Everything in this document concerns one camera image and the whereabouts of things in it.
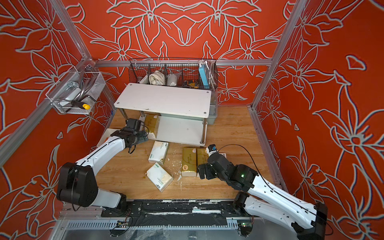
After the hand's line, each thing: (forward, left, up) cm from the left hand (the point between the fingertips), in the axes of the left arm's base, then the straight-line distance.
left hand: (138, 136), depth 89 cm
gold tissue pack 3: (-9, -40, -4) cm, 41 cm away
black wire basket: (+39, -26, +21) cm, 51 cm away
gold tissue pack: (+9, -7, +2) cm, 11 cm away
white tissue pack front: (-21, -17, -6) cm, 28 cm away
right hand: (-18, -39, +4) cm, 44 cm away
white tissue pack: (-6, -13, -7) cm, 16 cm away
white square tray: (+4, +24, -5) cm, 25 cm away
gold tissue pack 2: (-12, -32, -4) cm, 35 cm away
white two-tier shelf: (+1, -28, +23) cm, 36 cm away
